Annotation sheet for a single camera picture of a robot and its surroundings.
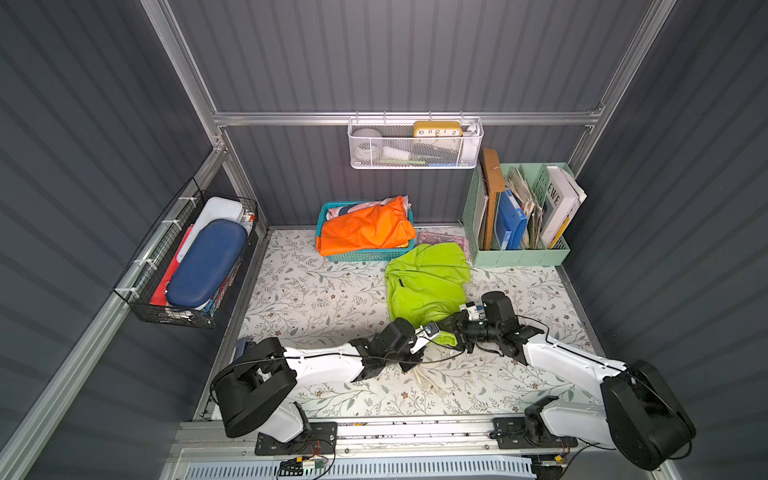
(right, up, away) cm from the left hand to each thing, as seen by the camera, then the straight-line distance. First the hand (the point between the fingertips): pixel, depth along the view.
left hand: (425, 346), depth 82 cm
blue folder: (+31, +36, +17) cm, 50 cm away
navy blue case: (-52, +24, -15) cm, 59 cm away
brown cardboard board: (+21, +47, +5) cm, 52 cm away
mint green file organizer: (+38, +51, +20) cm, 66 cm away
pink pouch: (+7, +32, +33) cm, 47 cm away
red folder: (-60, +16, -17) cm, 65 cm away
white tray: (-56, +37, -4) cm, 68 cm away
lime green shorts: (+3, +16, +18) cm, 24 cm away
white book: (+45, +41, +12) cm, 62 cm away
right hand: (+4, +6, -1) cm, 7 cm away
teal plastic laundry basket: (-14, +26, +23) cm, 37 cm away
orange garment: (-17, +35, +20) cm, 44 cm away
